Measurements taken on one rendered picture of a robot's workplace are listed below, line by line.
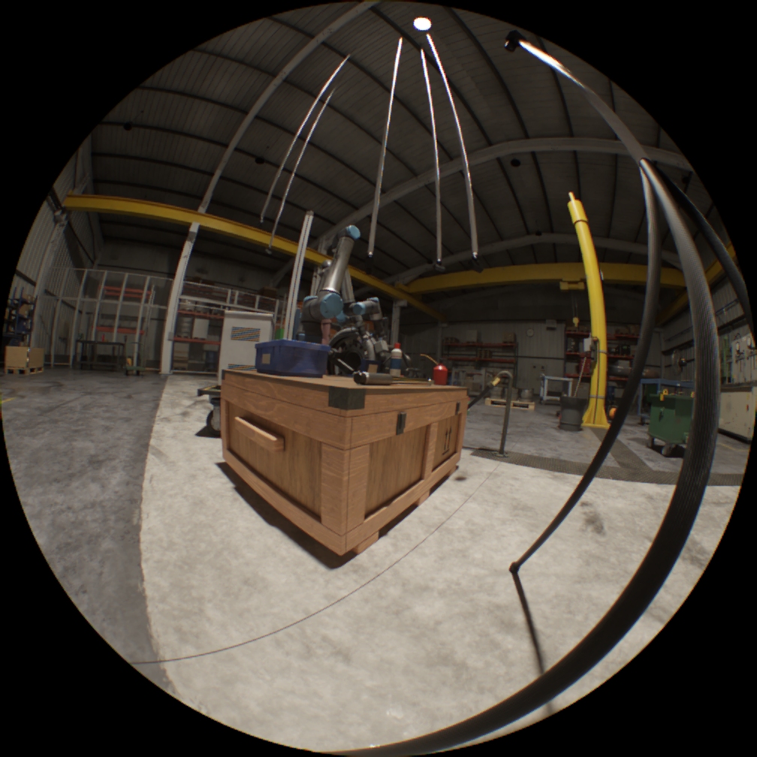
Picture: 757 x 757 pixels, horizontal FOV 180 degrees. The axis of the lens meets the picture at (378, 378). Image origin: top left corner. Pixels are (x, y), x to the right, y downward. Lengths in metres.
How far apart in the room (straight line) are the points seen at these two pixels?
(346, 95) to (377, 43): 2.01
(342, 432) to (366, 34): 8.20
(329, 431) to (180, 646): 0.58
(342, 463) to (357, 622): 0.36
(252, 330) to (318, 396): 1.18
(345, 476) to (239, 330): 1.33
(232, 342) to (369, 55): 7.78
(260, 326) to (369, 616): 1.57
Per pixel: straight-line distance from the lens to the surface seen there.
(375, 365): 1.56
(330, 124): 9.03
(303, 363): 0.84
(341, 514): 0.58
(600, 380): 4.25
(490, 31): 8.23
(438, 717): 0.52
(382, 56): 8.20
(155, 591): 0.70
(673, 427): 2.68
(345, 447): 0.50
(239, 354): 1.66
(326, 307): 1.47
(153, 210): 10.40
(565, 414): 3.36
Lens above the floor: 0.50
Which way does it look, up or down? 1 degrees down
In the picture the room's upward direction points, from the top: 5 degrees clockwise
